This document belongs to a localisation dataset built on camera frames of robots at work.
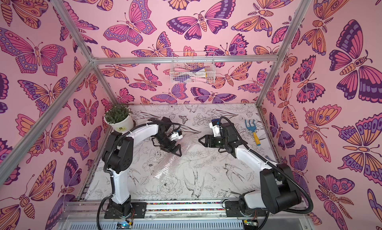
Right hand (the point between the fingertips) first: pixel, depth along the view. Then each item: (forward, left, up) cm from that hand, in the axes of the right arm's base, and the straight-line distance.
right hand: (204, 138), depth 85 cm
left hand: (-5, +16, -9) cm, 19 cm away
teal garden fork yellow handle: (+18, -36, -13) cm, 42 cm away
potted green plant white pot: (+13, +53, +4) cm, 54 cm away
